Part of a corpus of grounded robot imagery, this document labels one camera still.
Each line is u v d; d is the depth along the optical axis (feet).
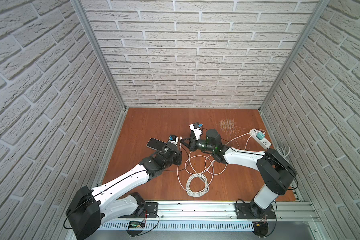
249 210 2.16
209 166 2.90
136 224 2.36
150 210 2.40
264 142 3.18
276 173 1.53
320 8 2.28
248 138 3.02
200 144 2.39
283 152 3.17
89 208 1.27
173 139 2.31
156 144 3.30
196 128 2.44
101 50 2.84
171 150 1.93
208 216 2.39
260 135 3.13
